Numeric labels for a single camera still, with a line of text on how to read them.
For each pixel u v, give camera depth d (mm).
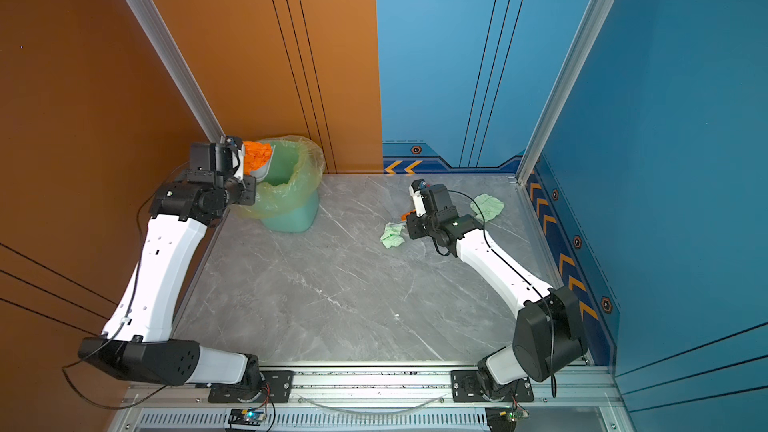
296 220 994
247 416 709
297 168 855
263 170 752
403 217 1064
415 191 743
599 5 758
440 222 625
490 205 1116
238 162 573
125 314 395
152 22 787
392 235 992
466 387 724
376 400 724
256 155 741
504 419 698
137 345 382
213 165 523
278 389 735
